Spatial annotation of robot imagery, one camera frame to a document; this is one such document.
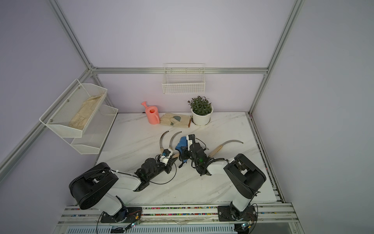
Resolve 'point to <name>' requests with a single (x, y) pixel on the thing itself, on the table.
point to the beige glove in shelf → (82, 117)
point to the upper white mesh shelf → (70, 115)
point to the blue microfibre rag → (182, 143)
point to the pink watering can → (152, 113)
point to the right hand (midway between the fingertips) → (182, 149)
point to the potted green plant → (201, 109)
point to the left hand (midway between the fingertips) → (175, 157)
